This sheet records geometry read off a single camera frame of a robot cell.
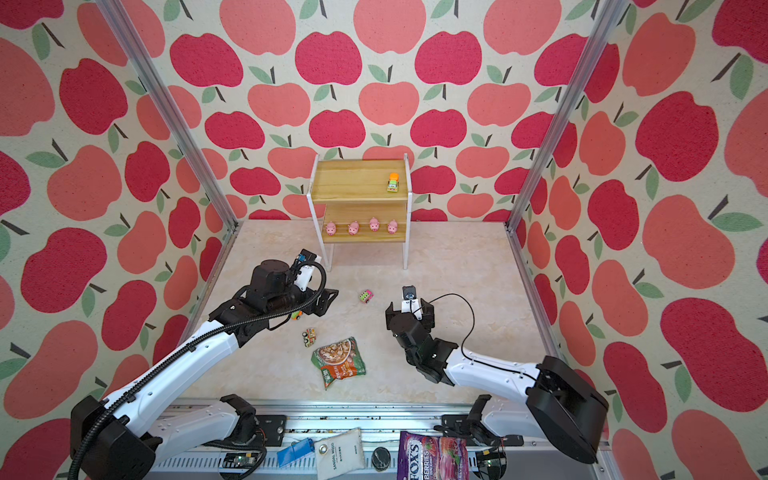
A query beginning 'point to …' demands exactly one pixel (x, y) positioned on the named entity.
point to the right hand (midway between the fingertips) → (411, 304)
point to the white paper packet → (339, 454)
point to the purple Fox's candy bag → (432, 458)
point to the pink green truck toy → (366, 296)
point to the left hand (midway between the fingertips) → (328, 286)
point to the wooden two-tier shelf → (360, 202)
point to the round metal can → (380, 459)
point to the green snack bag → (339, 361)
